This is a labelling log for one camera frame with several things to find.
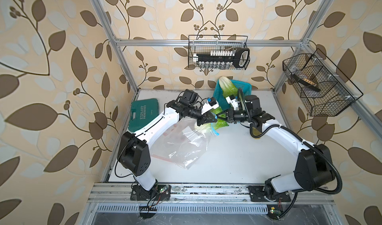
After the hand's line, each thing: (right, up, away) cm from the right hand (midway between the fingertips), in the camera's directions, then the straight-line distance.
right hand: (216, 116), depth 78 cm
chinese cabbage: (-3, -6, -3) cm, 7 cm away
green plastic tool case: (-49, +2, +24) cm, 54 cm away
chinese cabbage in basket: (+13, +18, +30) cm, 37 cm away
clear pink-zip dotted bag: (-22, -12, -10) cm, 27 cm away
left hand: (-2, 0, -3) cm, 4 cm away
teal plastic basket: (+2, +9, 0) cm, 9 cm away
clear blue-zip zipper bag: (-9, -13, -3) cm, 16 cm away
